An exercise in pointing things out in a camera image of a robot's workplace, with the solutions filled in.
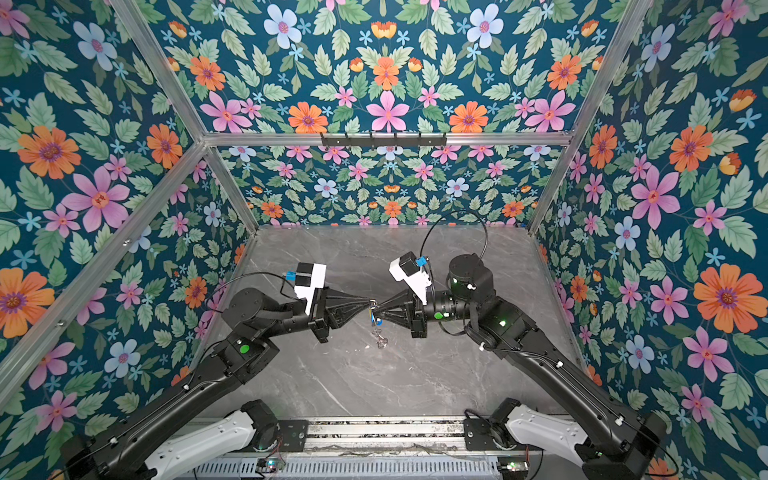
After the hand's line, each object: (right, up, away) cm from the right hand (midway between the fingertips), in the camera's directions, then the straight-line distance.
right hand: (378, 310), depth 56 cm
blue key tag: (0, -2, +1) cm, 3 cm away
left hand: (-2, +2, -5) cm, 6 cm away
